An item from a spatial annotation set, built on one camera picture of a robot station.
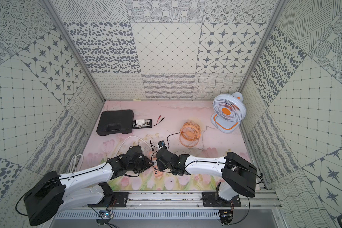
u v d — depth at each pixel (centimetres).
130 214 70
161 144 73
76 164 87
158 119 108
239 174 43
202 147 93
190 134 91
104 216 69
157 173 81
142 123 102
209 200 74
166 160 62
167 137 98
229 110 86
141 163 75
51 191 41
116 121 103
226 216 72
